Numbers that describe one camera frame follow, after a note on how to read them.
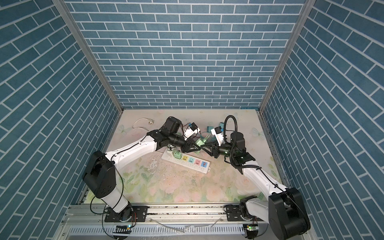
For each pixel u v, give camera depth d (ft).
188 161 2.92
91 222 2.40
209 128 3.44
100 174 1.45
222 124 3.65
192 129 2.32
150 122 3.65
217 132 2.32
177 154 2.87
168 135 2.16
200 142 2.48
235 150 2.09
